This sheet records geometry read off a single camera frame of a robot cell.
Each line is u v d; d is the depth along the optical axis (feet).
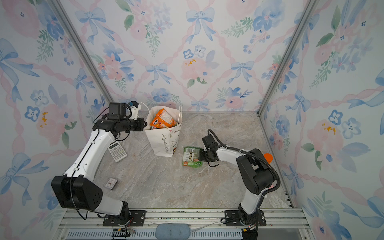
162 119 2.86
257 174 1.58
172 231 2.23
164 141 2.75
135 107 2.32
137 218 2.41
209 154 2.32
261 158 1.64
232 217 2.44
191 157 3.12
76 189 1.33
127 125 2.17
